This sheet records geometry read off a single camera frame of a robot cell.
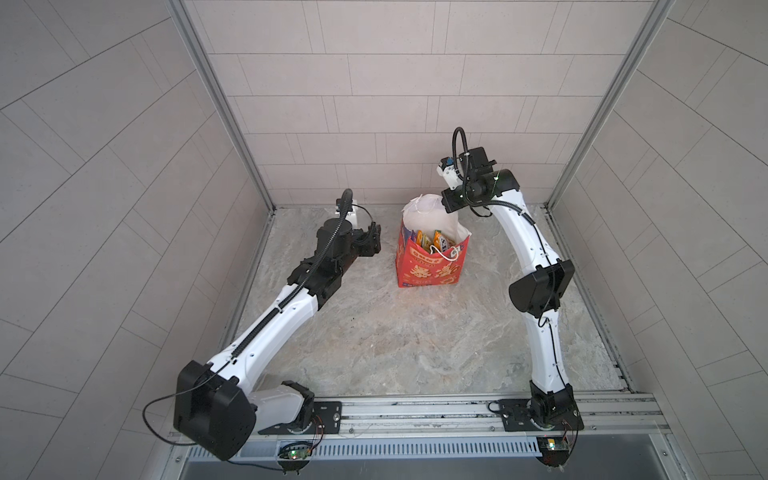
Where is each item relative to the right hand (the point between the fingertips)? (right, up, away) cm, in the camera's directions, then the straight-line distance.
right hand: (442, 197), depth 89 cm
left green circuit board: (-36, -58, -24) cm, 72 cm away
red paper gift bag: (-8, -20, -8) cm, 23 cm away
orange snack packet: (-1, -13, -2) cm, 13 cm away
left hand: (-19, -8, -13) cm, 24 cm away
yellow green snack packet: (-5, -14, +3) cm, 15 cm away
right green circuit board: (+23, -61, -20) cm, 68 cm away
